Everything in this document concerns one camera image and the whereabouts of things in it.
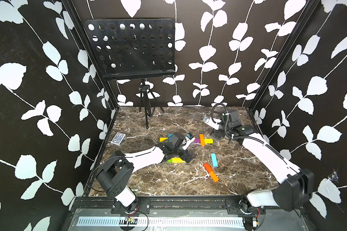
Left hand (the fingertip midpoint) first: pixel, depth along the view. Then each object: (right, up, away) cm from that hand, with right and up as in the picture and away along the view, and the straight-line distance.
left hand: (191, 148), depth 85 cm
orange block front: (+13, -17, -1) cm, 21 cm away
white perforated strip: (-17, -33, -15) cm, 40 cm away
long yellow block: (-8, -5, -6) cm, 11 cm away
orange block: (+9, +3, +16) cm, 19 cm away
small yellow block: (+14, +2, +16) cm, 21 cm away
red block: (+11, -13, +3) cm, 17 cm away
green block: (-13, -9, +4) cm, 16 cm away
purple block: (+5, +2, +16) cm, 17 cm away
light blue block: (+15, -8, +6) cm, 18 cm away
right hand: (+14, +18, -3) cm, 23 cm away
